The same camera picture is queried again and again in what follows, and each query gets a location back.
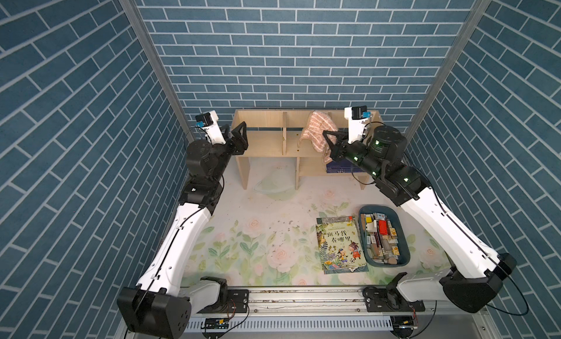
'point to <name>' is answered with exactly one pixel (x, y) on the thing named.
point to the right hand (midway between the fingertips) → (328, 132)
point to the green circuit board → (215, 323)
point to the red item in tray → (383, 228)
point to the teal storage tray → (384, 239)
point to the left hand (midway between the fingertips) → (245, 124)
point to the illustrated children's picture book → (340, 246)
